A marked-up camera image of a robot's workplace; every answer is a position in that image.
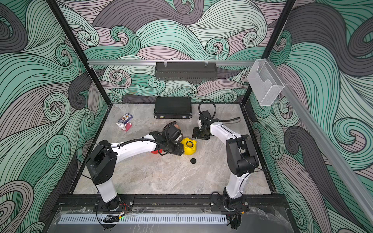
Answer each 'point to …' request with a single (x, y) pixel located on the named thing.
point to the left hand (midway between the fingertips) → (181, 149)
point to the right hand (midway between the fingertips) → (194, 136)
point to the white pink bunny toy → (125, 127)
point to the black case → (173, 108)
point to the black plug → (193, 160)
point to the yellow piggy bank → (189, 145)
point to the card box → (126, 117)
